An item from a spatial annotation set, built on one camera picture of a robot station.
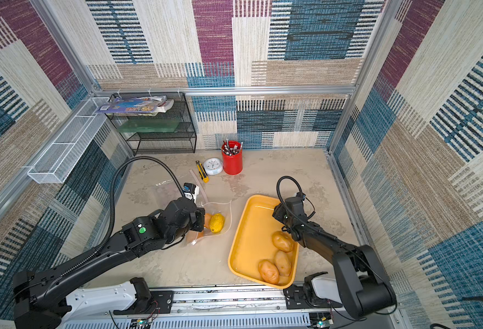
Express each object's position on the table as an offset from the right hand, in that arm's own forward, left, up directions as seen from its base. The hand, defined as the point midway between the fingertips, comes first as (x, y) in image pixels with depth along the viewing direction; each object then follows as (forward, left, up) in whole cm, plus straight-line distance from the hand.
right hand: (281, 213), depth 92 cm
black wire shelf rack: (+45, +57, +9) cm, 73 cm away
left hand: (-9, +29, +18) cm, 36 cm away
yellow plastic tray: (-11, +13, -4) cm, 18 cm away
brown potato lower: (-25, +8, +3) cm, 26 cm away
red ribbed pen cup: (+26, +22, +13) cm, 36 cm away
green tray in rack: (+35, +61, +22) cm, 74 cm away
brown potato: (-13, +1, +2) cm, 14 cm away
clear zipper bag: (-2, +25, +8) cm, 26 cm away
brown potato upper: (-22, +2, +3) cm, 22 cm away
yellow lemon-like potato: (-8, +27, +8) cm, 29 cm away
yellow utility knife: (+25, +38, -1) cm, 45 cm away
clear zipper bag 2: (+15, +55, -4) cm, 57 cm away
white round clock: (+29, +33, -1) cm, 44 cm away
